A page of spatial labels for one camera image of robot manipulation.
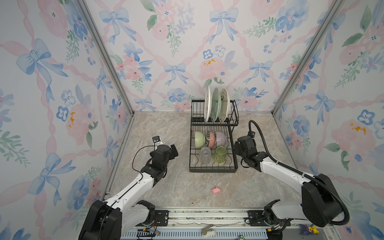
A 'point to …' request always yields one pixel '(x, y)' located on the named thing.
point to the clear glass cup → (204, 157)
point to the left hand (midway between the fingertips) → (168, 145)
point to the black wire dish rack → (212, 146)
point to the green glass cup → (220, 154)
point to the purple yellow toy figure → (308, 229)
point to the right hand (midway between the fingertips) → (239, 145)
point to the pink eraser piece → (216, 190)
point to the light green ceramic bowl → (199, 140)
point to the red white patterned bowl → (210, 139)
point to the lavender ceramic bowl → (221, 139)
